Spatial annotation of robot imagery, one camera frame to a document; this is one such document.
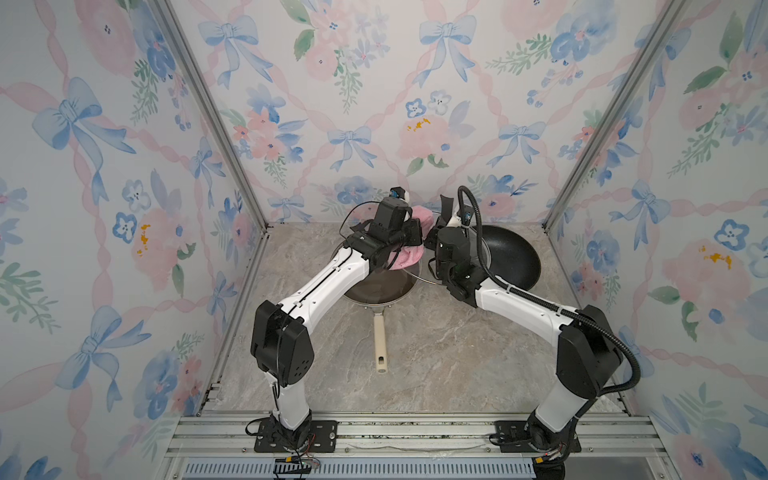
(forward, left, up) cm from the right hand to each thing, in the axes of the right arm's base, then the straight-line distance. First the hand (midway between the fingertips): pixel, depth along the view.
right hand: (445, 216), depth 81 cm
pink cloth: (-13, +9, -1) cm, 16 cm away
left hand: (-2, +6, -1) cm, 7 cm away
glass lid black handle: (+2, 0, 0) cm, 2 cm away
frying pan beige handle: (-29, +17, -19) cm, 39 cm away
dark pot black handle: (+9, -28, -29) cm, 42 cm away
